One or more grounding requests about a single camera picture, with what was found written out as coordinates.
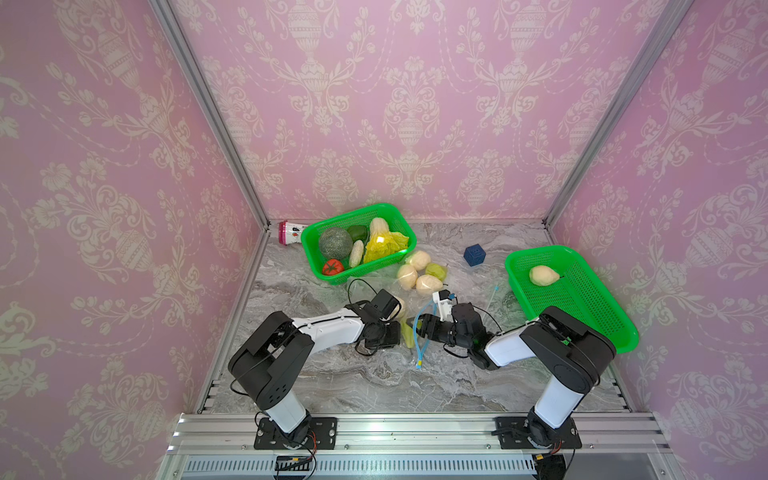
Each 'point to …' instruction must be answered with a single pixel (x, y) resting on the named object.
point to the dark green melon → (336, 243)
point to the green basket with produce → (379, 218)
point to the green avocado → (359, 232)
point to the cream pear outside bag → (420, 260)
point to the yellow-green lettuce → (385, 244)
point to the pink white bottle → (290, 232)
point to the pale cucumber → (356, 253)
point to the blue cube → (474, 255)
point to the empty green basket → (576, 291)
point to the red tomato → (332, 267)
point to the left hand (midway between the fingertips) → (400, 344)
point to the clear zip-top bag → (400, 307)
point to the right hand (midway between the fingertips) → (404, 336)
